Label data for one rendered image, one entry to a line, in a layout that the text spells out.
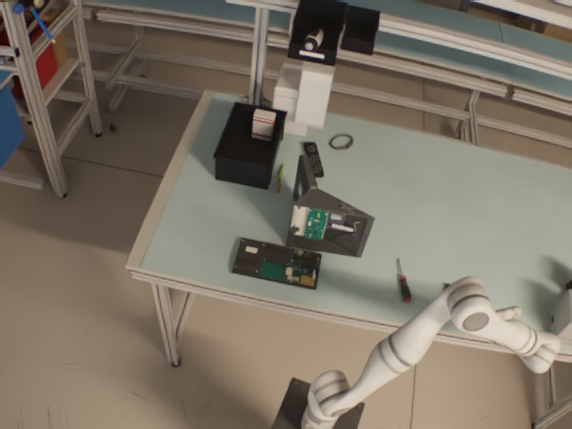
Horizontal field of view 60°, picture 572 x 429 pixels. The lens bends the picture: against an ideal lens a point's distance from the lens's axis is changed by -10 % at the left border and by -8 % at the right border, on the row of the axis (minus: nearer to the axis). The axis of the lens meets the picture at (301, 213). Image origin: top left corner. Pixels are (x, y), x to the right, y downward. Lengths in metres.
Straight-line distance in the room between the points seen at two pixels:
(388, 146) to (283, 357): 1.14
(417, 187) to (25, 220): 2.20
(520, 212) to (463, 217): 0.26
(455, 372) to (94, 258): 1.98
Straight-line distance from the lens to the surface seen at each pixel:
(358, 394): 1.31
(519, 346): 1.32
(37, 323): 2.87
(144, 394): 2.60
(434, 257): 1.85
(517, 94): 2.97
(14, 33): 2.57
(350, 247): 1.76
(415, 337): 1.23
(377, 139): 2.17
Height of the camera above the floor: 2.42
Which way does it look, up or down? 50 degrees down
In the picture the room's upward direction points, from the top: 11 degrees clockwise
